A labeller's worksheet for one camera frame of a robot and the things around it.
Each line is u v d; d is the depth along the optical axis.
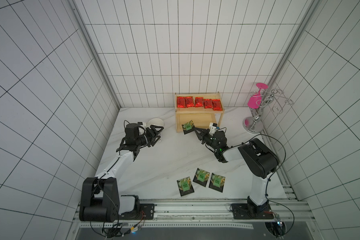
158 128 0.78
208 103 0.91
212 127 0.88
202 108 0.92
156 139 0.78
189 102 0.92
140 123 0.81
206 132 0.83
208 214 0.73
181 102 0.92
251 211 0.65
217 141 0.74
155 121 1.04
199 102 0.92
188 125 0.94
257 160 0.51
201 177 0.84
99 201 0.41
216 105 0.90
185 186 0.81
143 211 0.72
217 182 0.82
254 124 1.07
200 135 0.83
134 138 0.66
